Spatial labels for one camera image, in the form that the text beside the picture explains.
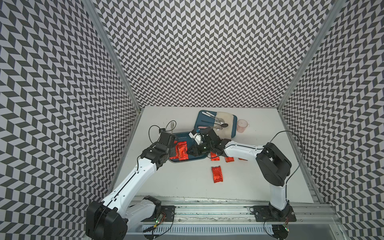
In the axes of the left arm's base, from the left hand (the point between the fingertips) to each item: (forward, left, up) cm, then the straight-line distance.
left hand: (167, 149), depth 81 cm
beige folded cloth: (+19, -35, -12) cm, 42 cm away
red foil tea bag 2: (-2, -10, -5) cm, 11 cm away
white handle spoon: (+32, -32, -13) cm, 47 cm away
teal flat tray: (+35, -23, -16) cm, 45 cm away
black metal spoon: (+26, -34, -12) cm, 44 cm away
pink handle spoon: (+24, -31, -13) cm, 42 cm away
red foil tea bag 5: (-9, -28, -13) cm, 32 cm away
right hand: (-1, -11, -5) cm, 12 cm away
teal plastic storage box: (+4, -10, +7) cm, 12 cm away
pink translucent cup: (+23, -47, -9) cm, 53 cm away
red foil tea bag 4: (-13, -35, +14) cm, 40 cm away
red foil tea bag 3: (0, -36, -13) cm, 39 cm away
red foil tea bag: (0, -6, -2) cm, 7 cm away
